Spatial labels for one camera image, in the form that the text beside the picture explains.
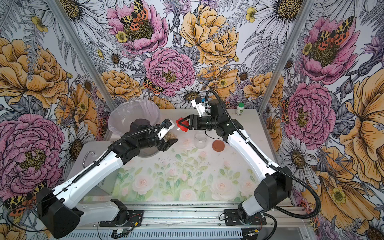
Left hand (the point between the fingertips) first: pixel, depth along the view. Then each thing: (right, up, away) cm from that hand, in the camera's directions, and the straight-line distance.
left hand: (170, 137), depth 76 cm
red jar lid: (+8, +7, -7) cm, 12 cm away
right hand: (+6, +6, -5) cm, 10 cm away
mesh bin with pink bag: (-30, +10, +11) cm, 34 cm away
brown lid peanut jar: (+15, -3, +19) cm, 24 cm away
